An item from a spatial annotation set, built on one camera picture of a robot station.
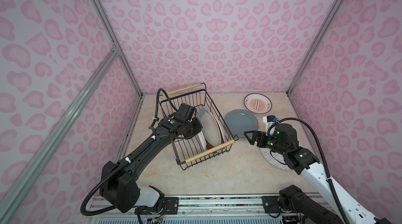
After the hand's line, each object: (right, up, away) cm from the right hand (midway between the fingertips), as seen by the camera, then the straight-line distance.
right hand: (251, 133), depth 74 cm
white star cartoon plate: (-13, +1, +5) cm, 14 cm away
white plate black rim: (-23, -4, +1) cm, 24 cm away
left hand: (-22, +3, +4) cm, 23 cm away
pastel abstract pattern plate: (-19, +2, +7) cm, 20 cm away
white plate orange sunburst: (+16, +15, +39) cm, 45 cm away
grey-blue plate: (+1, +3, +29) cm, 29 cm away
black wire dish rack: (-31, -12, +14) cm, 36 cm away
